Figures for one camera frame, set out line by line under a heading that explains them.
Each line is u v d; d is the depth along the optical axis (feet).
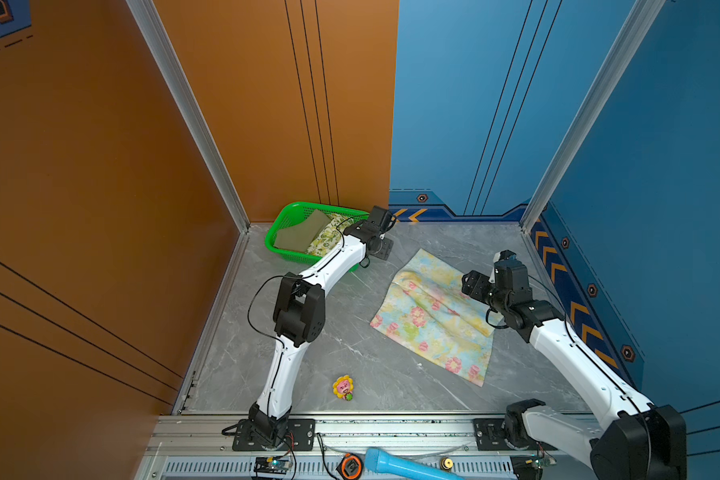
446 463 2.19
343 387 2.53
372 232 2.47
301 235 3.59
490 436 2.38
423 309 3.09
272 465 2.31
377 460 2.19
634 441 1.27
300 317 1.88
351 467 2.20
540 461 2.29
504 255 2.40
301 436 2.41
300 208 3.79
